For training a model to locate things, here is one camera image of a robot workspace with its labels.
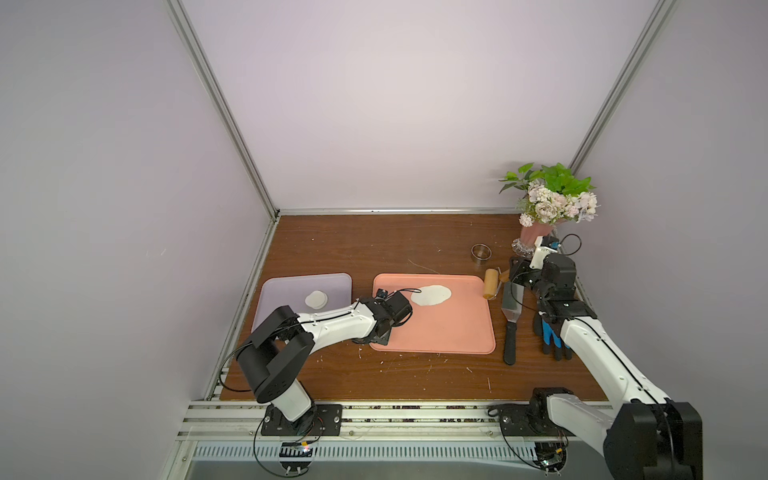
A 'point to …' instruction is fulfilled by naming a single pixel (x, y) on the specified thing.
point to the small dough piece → (431, 295)
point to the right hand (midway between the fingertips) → (520, 252)
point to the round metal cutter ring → (481, 251)
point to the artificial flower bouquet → (552, 195)
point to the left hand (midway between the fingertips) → (377, 333)
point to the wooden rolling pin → (491, 280)
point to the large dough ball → (316, 299)
